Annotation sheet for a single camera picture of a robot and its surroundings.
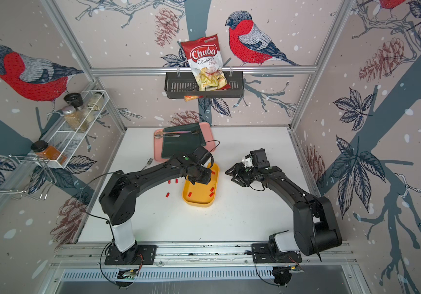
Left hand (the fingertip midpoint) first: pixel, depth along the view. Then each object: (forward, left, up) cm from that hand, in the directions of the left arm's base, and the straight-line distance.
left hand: (211, 176), depth 87 cm
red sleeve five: (-14, +11, +23) cm, 29 cm away
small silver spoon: (+34, +36, -9) cm, 50 cm away
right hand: (0, -8, +3) cm, 8 cm away
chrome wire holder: (-13, +62, +24) cm, 68 cm away
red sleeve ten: (-3, 0, -9) cm, 9 cm away
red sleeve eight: (-6, +22, -8) cm, 25 cm away
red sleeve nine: (-6, +11, -8) cm, 15 cm away
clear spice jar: (+25, +55, +26) cm, 65 cm away
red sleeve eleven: (-5, 0, -9) cm, 11 cm away
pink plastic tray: (+39, +4, -9) cm, 40 cm away
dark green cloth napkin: (+29, +16, -8) cm, 34 cm away
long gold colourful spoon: (+38, +35, -9) cm, 52 cm away
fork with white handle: (+14, +37, -9) cm, 40 cm away
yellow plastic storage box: (-6, +5, -9) cm, 11 cm away
